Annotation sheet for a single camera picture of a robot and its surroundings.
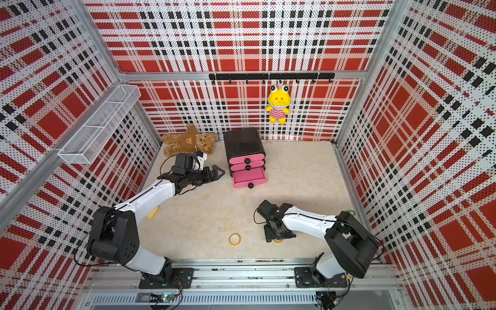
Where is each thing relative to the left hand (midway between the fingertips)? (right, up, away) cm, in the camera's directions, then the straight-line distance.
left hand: (220, 174), depth 89 cm
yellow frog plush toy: (+28, +36, +2) cm, 46 cm away
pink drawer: (+11, +3, +9) cm, 15 cm away
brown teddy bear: (-23, +17, +23) cm, 37 cm away
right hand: (+27, -27, -5) cm, 38 cm away
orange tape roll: (+7, -29, -5) cm, 30 cm away
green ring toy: (+63, -18, +4) cm, 66 cm away
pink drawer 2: (+13, -3, +13) cm, 19 cm away
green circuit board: (-16, -44, -20) cm, 51 cm away
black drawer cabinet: (+9, +16, +10) cm, 21 cm away
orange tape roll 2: (+26, -28, -7) cm, 39 cm away
